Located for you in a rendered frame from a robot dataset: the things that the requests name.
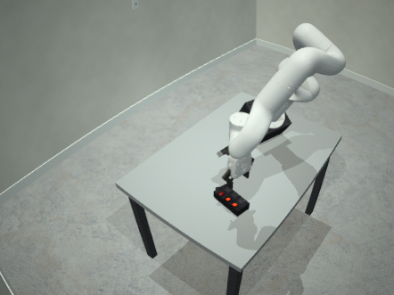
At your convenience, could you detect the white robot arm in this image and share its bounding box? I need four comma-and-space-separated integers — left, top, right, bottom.
217, 23, 346, 160

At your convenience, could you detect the black power strip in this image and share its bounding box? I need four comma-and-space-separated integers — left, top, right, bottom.
214, 184, 250, 217

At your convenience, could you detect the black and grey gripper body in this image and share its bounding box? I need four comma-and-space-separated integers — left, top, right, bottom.
226, 154, 251, 179

